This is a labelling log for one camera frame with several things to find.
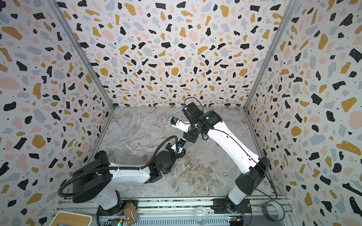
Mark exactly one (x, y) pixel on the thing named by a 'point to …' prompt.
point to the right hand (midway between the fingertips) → (186, 131)
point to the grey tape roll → (280, 210)
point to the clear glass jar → (201, 215)
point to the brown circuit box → (130, 213)
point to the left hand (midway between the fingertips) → (184, 134)
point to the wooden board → (63, 218)
